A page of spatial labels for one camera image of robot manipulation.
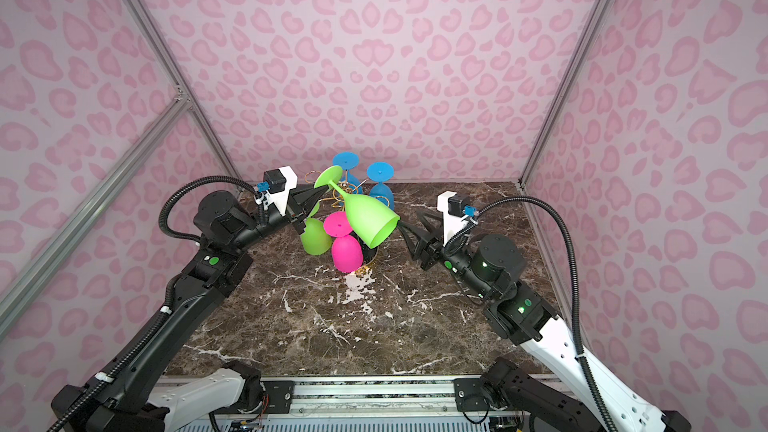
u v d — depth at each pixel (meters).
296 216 0.54
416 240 0.52
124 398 0.38
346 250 0.76
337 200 0.78
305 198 0.57
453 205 0.48
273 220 0.55
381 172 0.82
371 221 0.56
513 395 0.60
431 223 0.59
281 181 0.50
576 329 0.43
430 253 0.51
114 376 0.39
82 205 0.63
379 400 0.73
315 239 0.81
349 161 0.84
